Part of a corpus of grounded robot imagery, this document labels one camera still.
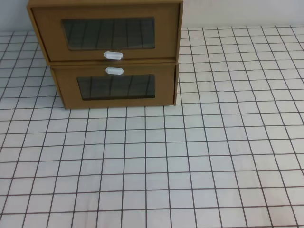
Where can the brown cardboard shoebox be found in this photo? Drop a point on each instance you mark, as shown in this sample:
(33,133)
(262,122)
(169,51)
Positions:
(71,31)
(89,86)

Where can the white drawer handle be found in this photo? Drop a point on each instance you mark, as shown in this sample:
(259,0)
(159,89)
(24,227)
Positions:
(114,71)
(113,55)

